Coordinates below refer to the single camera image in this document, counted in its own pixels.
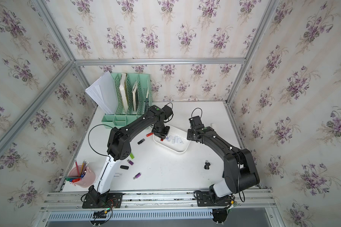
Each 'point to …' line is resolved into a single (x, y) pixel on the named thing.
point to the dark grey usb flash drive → (141, 141)
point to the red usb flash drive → (149, 134)
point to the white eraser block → (212, 125)
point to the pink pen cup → (88, 176)
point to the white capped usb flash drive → (179, 140)
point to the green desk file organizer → (121, 118)
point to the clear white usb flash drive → (173, 140)
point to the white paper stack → (104, 91)
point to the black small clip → (207, 166)
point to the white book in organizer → (123, 88)
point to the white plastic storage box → (176, 140)
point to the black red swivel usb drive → (161, 139)
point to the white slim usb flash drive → (169, 139)
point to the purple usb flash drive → (137, 176)
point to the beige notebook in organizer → (133, 91)
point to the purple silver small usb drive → (130, 161)
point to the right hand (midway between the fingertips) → (193, 135)
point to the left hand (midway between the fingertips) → (166, 138)
